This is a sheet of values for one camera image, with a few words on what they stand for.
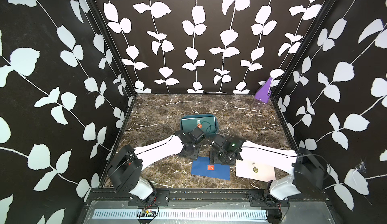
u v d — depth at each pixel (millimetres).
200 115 1060
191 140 600
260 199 731
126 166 423
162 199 734
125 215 700
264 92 1141
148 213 711
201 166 843
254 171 837
